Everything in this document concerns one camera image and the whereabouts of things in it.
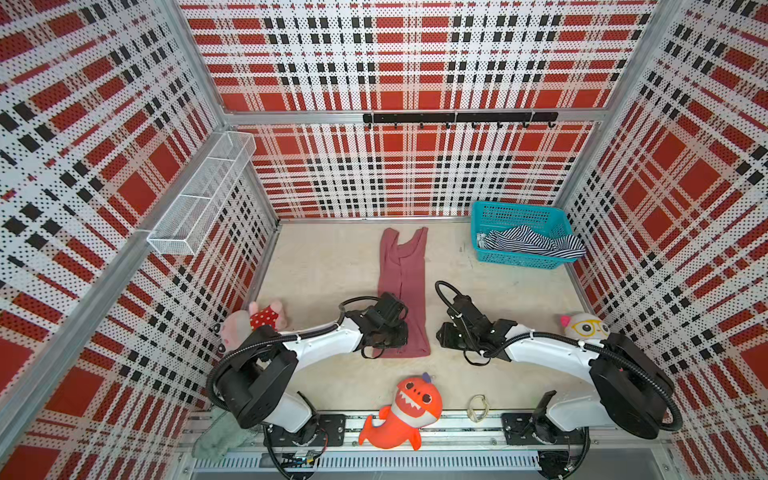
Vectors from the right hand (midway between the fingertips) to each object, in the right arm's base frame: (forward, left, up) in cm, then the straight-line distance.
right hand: (444, 335), depth 87 cm
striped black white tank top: (+38, -35, -1) cm, 52 cm away
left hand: (-1, +10, 0) cm, 10 cm away
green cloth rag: (-25, +57, 0) cm, 62 cm away
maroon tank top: (+24, +12, -2) cm, 27 cm away
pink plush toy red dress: (+3, +61, +2) cm, 61 cm away
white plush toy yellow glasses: (+1, -40, +3) cm, 40 cm away
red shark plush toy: (-19, +9, +5) cm, 22 cm away
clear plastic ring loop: (-18, -8, -3) cm, 20 cm away
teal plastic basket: (+45, -45, +2) cm, 64 cm away
